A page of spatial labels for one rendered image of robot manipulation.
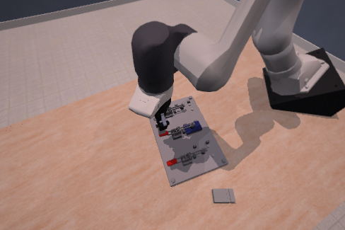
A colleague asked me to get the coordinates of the blue flat rectangular block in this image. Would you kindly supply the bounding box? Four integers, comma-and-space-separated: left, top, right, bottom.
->
185, 121, 202, 135

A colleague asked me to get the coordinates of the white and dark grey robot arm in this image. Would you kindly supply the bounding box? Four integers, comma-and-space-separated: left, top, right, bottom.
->
128, 0, 329, 119

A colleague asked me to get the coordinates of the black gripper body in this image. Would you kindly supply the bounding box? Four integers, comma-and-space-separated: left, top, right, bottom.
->
157, 98, 171, 118

